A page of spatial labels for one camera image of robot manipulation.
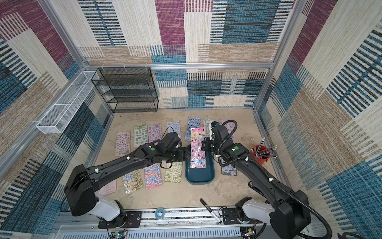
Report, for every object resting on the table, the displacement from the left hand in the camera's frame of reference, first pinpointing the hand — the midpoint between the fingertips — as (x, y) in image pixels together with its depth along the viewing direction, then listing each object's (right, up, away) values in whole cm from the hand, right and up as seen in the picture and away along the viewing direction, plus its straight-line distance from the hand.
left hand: (188, 156), depth 79 cm
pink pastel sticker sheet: (-45, +4, +22) cm, 50 cm away
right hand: (+9, +6, 0) cm, 10 cm away
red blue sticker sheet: (-20, -13, +8) cm, 26 cm away
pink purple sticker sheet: (-24, +11, +28) cm, 38 cm away
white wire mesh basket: (-62, +19, -8) cm, 65 cm away
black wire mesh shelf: (-45, +42, +30) cm, 69 cm away
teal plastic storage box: (+7, -12, +5) cm, 15 cm away
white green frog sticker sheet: (+13, +18, +32) cm, 39 cm away
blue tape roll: (-14, -28, -3) cm, 32 cm away
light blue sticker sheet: (-11, +15, +31) cm, 37 cm away
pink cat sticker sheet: (+5, 0, -1) cm, 5 cm away
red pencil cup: (+41, 0, +6) cm, 42 cm away
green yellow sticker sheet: (-8, -13, +8) cm, 17 cm away
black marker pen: (+11, -26, -5) cm, 29 cm away
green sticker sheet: (-34, +9, +26) cm, 43 cm away
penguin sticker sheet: (+3, +18, +32) cm, 37 cm away
